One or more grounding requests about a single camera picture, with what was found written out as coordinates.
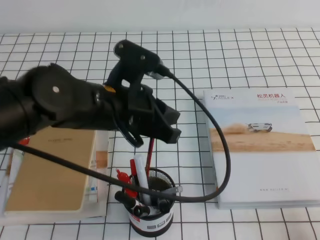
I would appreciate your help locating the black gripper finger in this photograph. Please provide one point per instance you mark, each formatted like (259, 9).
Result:
(160, 129)
(170, 115)

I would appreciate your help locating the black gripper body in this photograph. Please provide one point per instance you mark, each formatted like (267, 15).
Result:
(125, 102)

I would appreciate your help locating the red pencil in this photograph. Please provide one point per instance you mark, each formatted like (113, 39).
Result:
(149, 154)

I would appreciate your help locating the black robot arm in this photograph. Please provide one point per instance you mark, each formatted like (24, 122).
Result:
(49, 96)

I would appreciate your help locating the white marker pen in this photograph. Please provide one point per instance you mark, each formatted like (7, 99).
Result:
(142, 178)

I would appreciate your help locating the grey clear-cap pen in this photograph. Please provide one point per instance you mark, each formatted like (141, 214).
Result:
(168, 193)

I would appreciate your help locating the black mesh pen holder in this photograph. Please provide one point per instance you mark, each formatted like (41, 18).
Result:
(156, 223)

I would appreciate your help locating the black marker right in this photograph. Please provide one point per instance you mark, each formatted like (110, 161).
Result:
(164, 205)

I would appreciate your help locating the black marker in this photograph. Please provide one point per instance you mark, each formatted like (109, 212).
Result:
(137, 208)
(164, 205)

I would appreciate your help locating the black marker left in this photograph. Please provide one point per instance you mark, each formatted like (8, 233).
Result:
(137, 208)

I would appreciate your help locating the white brochure stack left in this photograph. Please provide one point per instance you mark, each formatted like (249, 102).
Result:
(90, 209)

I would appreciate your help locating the Agilex brochure stack right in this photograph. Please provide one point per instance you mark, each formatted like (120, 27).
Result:
(274, 162)

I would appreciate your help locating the red and white booklet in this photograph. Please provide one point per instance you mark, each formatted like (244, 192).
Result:
(24, 141)

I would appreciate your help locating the tan kraft notebook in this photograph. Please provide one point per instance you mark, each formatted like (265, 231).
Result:
(42, 186)

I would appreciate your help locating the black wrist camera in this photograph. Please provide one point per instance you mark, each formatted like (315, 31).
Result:
(140, 59)

